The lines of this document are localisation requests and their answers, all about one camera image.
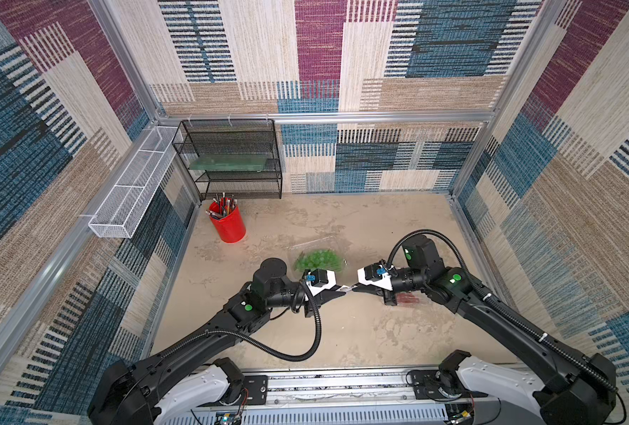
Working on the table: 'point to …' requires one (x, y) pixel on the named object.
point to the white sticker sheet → (347, 289)
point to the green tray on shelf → (228, 162)
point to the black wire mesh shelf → (250, 136)
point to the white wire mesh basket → (114, 216)
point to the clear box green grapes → (331, 253)
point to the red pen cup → (230, 227)
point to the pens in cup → (226, 206)
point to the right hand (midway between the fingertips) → (359, 286)
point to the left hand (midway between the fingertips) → (342, 289)
